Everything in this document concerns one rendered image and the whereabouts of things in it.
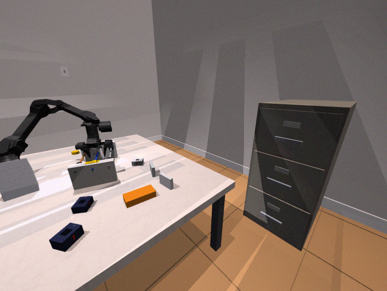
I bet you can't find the orange rectangular block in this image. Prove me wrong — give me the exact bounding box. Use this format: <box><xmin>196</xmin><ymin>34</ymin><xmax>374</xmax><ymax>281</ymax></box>
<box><xmin>123</xmin><ymin>184</ymin><xmax>156</xmax><ymax>208</ymax></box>

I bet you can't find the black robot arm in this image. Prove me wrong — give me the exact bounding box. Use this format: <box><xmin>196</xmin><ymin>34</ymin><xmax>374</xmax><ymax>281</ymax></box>
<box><xmin>0</xmin><ymin>99</ymin><xmax>112</xmax><ymax>163</ymax></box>

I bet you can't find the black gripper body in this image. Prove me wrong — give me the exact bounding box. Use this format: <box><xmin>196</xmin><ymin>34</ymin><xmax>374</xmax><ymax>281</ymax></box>
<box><xmin>75</xmin><ymin>133</ymin><xmax>113</xmax><ymax>150</ymax></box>

